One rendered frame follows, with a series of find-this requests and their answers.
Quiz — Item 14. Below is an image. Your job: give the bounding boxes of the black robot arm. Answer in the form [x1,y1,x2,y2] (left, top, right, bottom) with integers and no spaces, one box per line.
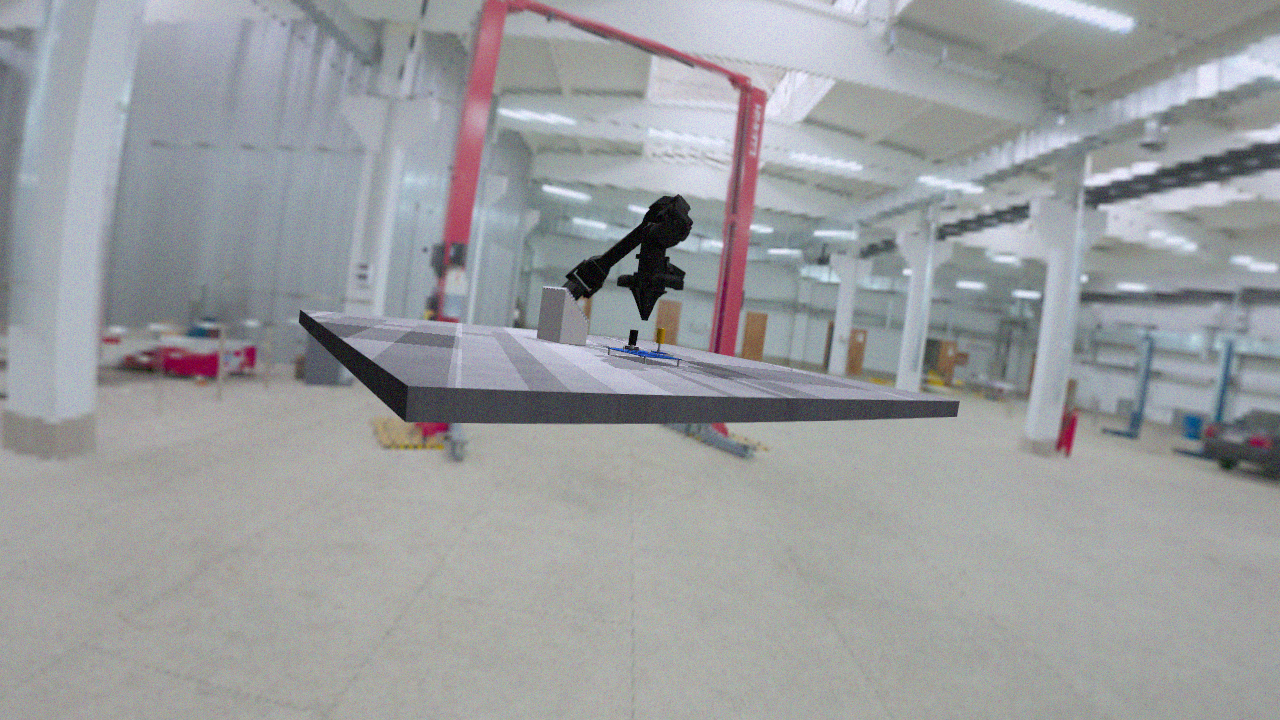
[561,195,692,301]

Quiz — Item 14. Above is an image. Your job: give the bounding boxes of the blue circuit board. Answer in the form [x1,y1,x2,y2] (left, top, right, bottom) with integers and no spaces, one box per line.
[608,328,682,366]

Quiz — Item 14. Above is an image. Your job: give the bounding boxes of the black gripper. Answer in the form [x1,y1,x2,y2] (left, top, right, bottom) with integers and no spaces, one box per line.
[617,249,684,322]

